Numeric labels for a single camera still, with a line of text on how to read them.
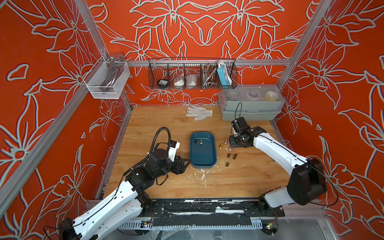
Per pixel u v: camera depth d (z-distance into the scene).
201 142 0.97
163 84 0.95
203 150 0.93
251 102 1.07
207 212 0.73
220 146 0.95
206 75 0.83
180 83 0.90
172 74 1.02
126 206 0.59
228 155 0.90
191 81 0.92
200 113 1.14
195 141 0.97
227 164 0.86
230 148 0.95
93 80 0.76
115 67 0.86
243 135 0.61
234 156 0.90
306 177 0.41
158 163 0.53
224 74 0.86
